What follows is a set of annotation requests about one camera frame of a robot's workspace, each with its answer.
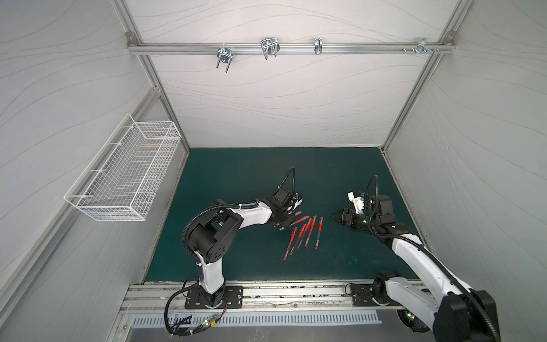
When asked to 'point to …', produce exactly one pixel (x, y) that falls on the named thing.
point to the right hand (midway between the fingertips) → (335, 216)
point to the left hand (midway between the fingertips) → (288, 217)
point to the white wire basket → (122, 179)
